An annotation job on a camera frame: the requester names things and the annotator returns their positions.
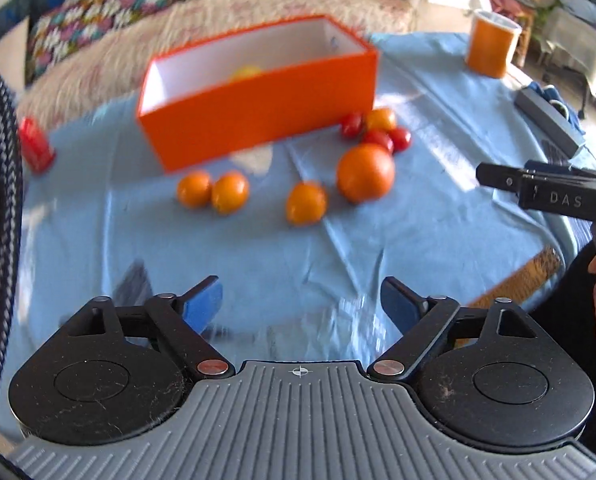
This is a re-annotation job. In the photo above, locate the red soda can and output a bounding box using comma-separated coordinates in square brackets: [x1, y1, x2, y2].
[18, 116, 57, 173]

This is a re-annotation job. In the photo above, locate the orange cardboard box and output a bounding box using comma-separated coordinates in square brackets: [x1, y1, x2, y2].
[136, 15, 380, 173]

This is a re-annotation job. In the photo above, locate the black braided cable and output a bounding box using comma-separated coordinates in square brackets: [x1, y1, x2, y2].
[0, 55, 26, 321]

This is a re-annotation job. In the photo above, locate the large orange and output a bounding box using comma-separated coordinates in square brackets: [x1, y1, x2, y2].
[336, 143, 397, 204]

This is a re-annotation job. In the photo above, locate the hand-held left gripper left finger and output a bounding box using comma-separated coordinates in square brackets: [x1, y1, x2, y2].
[52, 275, 236, 381]

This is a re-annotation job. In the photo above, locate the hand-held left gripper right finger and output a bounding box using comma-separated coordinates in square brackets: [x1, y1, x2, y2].
[367, 276, 544, 381]

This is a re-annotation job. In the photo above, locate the grey rectangular box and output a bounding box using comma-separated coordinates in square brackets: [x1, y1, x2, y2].
[514, 85, 586, 158]

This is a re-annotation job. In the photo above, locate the orange cherry tomato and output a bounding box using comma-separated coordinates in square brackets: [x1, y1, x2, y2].
[365, 108, 397, 133]

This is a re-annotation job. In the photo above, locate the beige pillow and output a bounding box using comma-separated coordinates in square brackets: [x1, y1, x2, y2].
[0, 17, 31, 91]

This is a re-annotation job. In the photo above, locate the small tangerine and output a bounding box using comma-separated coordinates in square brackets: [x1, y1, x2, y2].
[177, 170, 213, 209]
[285, 181, 329, 227]
[211, 171, 251, 216]

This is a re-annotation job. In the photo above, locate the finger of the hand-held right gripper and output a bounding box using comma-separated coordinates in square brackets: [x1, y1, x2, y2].
[476, 161, 529, 193]

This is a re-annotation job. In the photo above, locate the light blue tablecloth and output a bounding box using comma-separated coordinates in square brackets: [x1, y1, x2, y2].
[15, 32, 594, 361]

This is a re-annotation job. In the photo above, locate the red cherry tomato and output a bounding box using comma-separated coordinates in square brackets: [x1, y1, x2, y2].
[340, 112, 365, 140]
[389, 127, 413, 152]
[361, 130, 395, 155]

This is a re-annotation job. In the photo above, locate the orange cup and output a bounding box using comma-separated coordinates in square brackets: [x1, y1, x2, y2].
[465, 9, 523, 79]

